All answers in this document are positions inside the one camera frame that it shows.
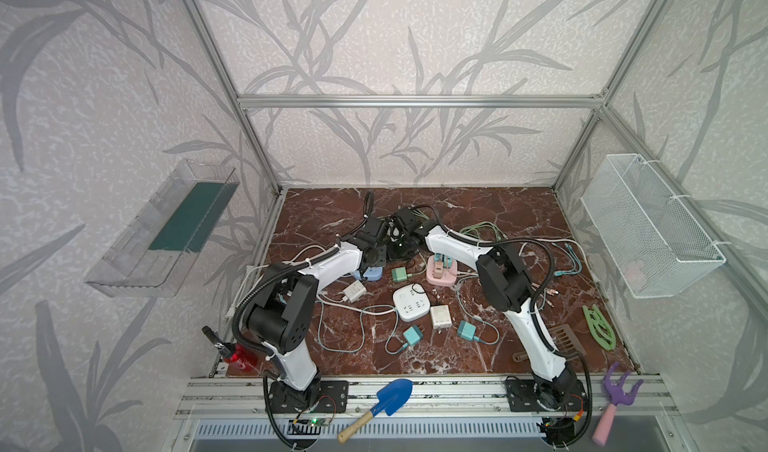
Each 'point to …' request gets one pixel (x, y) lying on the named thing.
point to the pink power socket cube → (437, 274)
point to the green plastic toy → (601, 330)
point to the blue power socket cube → (374, 273)
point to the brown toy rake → (565, 341)
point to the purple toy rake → (619, 397)
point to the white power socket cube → (411, 302)
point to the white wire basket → (657, 247)
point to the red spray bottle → (233, 353)
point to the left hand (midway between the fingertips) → (378, 246)
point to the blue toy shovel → (390, 398)
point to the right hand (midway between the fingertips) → (383, 248)
